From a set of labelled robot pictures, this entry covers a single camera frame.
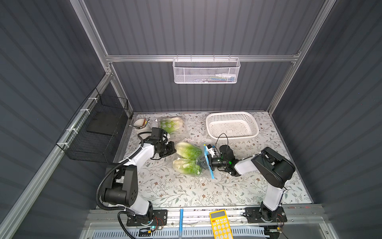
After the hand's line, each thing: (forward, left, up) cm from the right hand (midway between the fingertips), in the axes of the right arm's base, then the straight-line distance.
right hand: (198, 165), depth 83 cm
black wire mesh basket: (+7, +52, +20) cm, 56 cm away
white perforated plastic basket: (+36, -20, -8) cm, 42 cm away
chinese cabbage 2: (-1, +6, +1) cm, 6 cm away
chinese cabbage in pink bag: (+29, +19, 0) cm, 35 cm away
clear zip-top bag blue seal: (+4, +3, -1) cm, 5 cm away
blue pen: (-27, +8, -7) cm, 29 cm away
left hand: (+8, +12, 0) cm, 15 cm away
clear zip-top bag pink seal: (+27, +14, -8) cm, 31 cm away
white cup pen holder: (+28, +38, +1) cm, 47 cm away
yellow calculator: (-28, -11, -6) cm, 31 cm away
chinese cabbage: (+9, +6, +1) cm, 11 cm away
